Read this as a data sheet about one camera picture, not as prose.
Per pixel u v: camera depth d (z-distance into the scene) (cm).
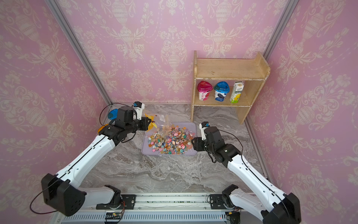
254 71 79
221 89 87
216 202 73
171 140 94
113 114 101
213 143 57
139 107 69
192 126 106
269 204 39
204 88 87
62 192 38
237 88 83
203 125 69
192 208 73
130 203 74
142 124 69
